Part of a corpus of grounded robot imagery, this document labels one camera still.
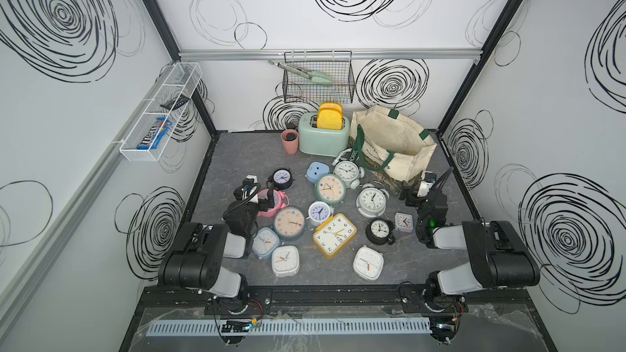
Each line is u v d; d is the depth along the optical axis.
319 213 0.90
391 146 1.05
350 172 1.01
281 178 0.99
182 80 0.93
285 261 0.79
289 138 1.05
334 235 0.85
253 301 0.73
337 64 0.94
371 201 0.91
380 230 0.85
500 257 0.45
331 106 1.00
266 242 0.83
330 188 0.94
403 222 0.89
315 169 1.02
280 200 0.94
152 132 0.71
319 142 1.05
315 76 0.92
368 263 0.79
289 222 0.87
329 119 0.99
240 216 0.66
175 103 0.76
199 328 0.69
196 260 0.44
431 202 0.71
